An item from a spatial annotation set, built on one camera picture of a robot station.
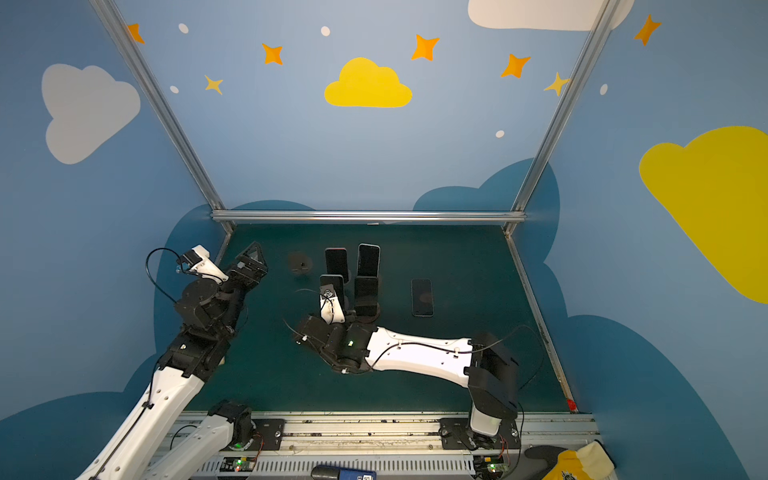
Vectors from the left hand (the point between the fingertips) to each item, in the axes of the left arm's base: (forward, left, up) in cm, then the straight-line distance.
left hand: (253, 252), depth 69 cm
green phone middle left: (+15, -14, -34) cm, 39 cm away
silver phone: (+15, -25, -21) cm, 36 cm away
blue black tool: (-40, -20, -28) cm, 53 cm away
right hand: (-8, -17, -16) cm, 25 cm away
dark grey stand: (+20, 0, -30) cm, 36 cm away
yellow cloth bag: (-37, -81, -32) cm, 94 cm away
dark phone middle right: (+3, -25, -26) cm, 36 cm away
